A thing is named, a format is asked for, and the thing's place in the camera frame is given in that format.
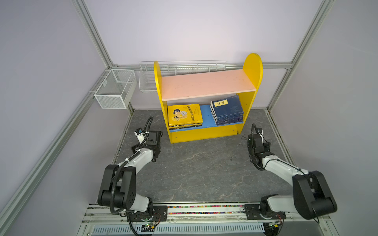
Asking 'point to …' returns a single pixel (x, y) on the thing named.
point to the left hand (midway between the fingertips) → (141, 144)
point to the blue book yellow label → (233, 101)
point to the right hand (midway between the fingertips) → (260, 141)
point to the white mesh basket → (117, 89)
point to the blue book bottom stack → (223, 115)
